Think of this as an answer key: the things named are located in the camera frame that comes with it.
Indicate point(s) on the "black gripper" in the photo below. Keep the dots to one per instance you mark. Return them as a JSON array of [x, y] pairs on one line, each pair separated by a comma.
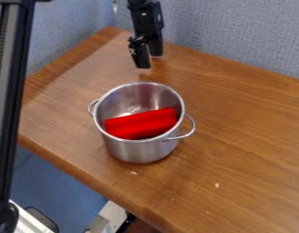
[[148, 23]]

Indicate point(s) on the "stainless steel pot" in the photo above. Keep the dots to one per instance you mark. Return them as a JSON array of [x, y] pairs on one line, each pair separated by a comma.
[[133, 98]]

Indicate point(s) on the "white table frame bracket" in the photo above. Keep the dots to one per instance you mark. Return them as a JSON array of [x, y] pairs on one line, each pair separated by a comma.
[[112, 220]]

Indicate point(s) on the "red rectangular block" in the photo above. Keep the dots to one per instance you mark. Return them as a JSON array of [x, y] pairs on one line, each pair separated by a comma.
[[143, 125]]

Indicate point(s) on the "white appliance with black edge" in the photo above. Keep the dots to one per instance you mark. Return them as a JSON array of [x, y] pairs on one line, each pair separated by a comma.
[[30, 224]]

